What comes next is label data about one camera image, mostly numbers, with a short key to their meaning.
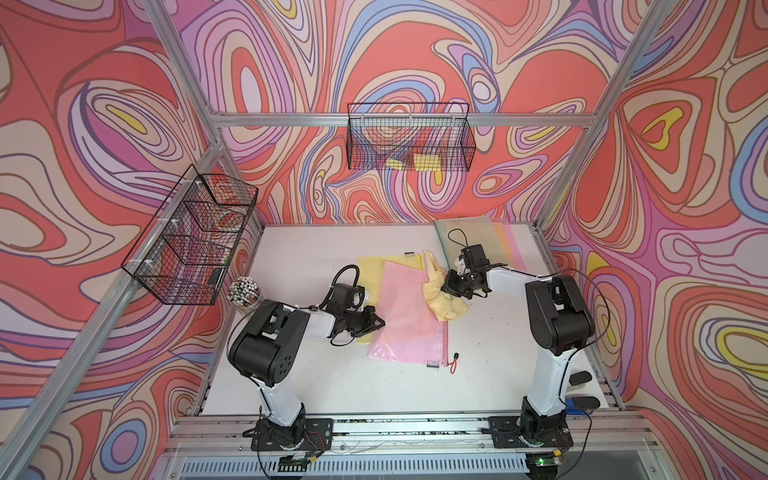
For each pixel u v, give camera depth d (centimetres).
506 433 73
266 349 48
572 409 75
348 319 80
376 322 90
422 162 82
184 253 74
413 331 93
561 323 53
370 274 101
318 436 72
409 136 96
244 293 79
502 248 114
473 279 77
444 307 94
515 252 111
